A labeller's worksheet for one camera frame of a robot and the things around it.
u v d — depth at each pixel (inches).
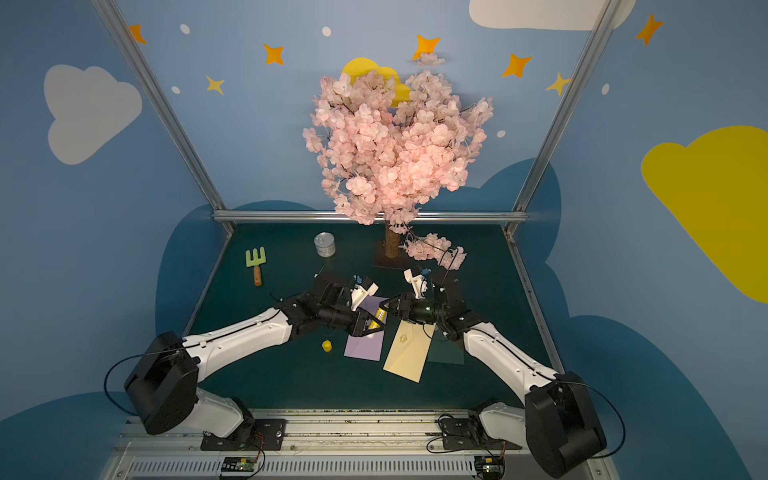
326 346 34.9
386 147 28.3
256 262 43.6
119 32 28.1
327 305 26.1
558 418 16.1
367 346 35.6
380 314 30.1
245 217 46.8
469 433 29.0
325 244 43.6
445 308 25.4
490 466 28.8
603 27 28.2
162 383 16.7
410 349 35.3
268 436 29.1
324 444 28.9
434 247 33.0
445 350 34.8
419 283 29.4
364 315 28.6
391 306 30.8
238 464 28.3
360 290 29.0
